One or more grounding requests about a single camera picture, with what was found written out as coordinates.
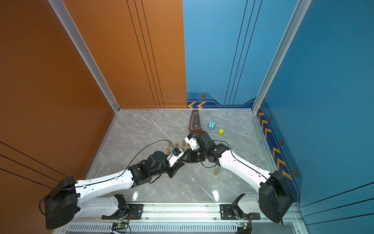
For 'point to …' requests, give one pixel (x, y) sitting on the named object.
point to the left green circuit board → (119, 225)
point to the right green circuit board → (243, 227)
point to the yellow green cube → (221, 131)
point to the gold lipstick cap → (177, 144)
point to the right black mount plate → (227, 213)
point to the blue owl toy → (211, 125)
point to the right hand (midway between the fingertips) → (182, 158)
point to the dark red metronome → (195, 126)
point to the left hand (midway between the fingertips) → (183, 160)
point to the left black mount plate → (136, 210)
